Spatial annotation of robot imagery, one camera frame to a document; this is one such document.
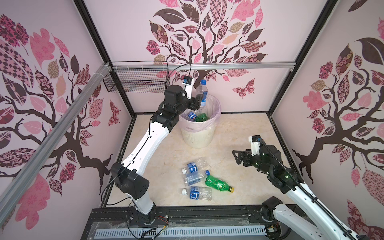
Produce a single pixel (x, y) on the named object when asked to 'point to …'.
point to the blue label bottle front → (195, 193)
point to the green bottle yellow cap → (218, 184)
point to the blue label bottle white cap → (199, 165)
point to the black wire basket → (137, 77)
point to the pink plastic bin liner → (213, 111)
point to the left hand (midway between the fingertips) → (196, 95)
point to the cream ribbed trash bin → (198, 140)
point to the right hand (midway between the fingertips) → (240, 149)
